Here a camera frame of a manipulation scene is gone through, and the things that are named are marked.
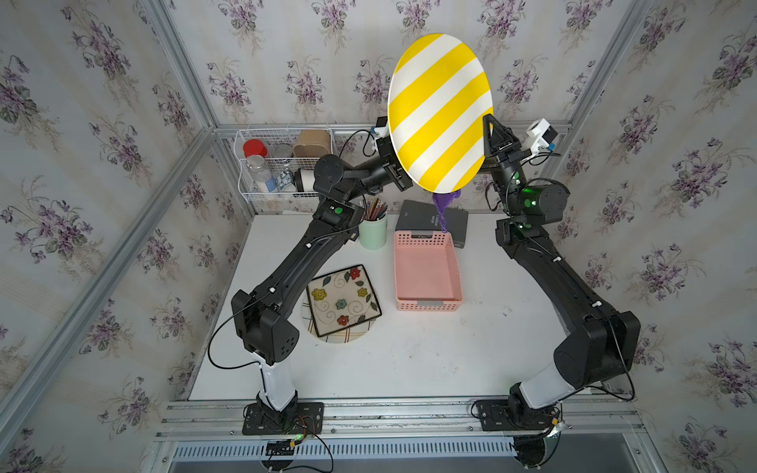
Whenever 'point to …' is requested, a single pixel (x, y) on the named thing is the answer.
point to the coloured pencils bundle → (376, 209)
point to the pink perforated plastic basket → (426, 272)
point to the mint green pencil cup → (373, 233)
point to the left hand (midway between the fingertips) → (446, 159)
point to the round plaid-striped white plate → (343, 335)
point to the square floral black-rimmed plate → (341, 300)
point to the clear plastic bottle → (259, 171)
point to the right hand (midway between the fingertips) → (488, 122)
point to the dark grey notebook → (423, 216)
